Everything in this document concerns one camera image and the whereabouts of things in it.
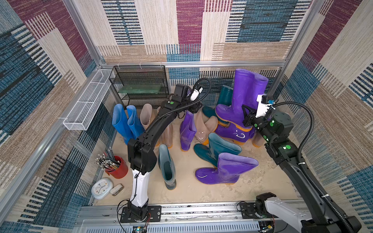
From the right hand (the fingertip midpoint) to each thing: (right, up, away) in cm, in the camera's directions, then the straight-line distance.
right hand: (244, 107), depth 68 cm
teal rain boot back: (-1, +10, +31) cm, 32 cm away
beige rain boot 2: (-38, -16, +19) cm, 46 cm away
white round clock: (-72, -42, +11) cm, 85 cm away
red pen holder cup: (-61, -33, +9) cm, 70 cm away
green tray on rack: (-49, +15, +31) cm, 60 cm away
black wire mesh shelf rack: (-59, +26, +34) cm, 73 cm away
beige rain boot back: (-15, -10, +28) cm, 33 cm away
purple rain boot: (+4, -14, +27) cm, 31 cm away
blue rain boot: (-55, -7, +9) cm, 56 cm away
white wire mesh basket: (-92, -2, +24) cm, 95 cm away
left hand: (-19, +5, +17) cm, 26 cm away
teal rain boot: (-12, -17, +1) cm, 21 cm away
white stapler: (-64, -43, +10) cm, 78 cm away
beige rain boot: (-51, -2, +17) cm, 53 cm away
